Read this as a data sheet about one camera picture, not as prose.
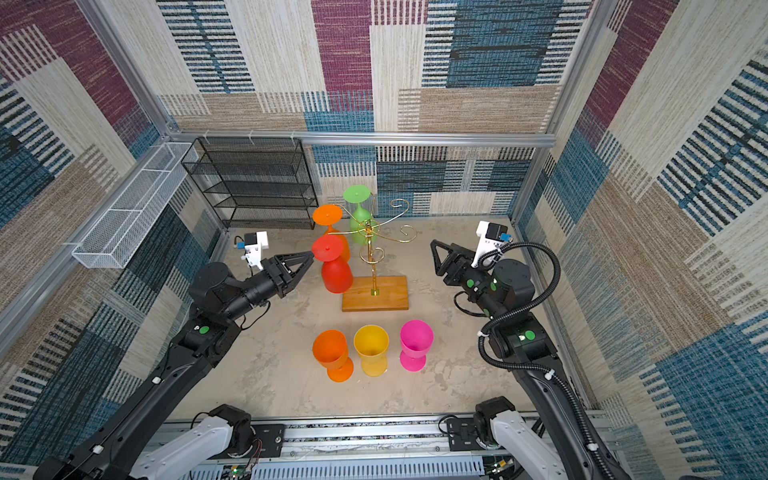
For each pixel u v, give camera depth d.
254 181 1.10
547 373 0.44
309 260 0.64
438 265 0.60
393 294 0.97
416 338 0.77
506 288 0.46
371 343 0.80
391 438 0.75
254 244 0.63
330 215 0.76
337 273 0.76
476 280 0.56
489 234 0.57
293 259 0.63
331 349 0.78
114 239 0.71
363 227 0.76
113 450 0.39
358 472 0.70
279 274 0.58
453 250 0.58
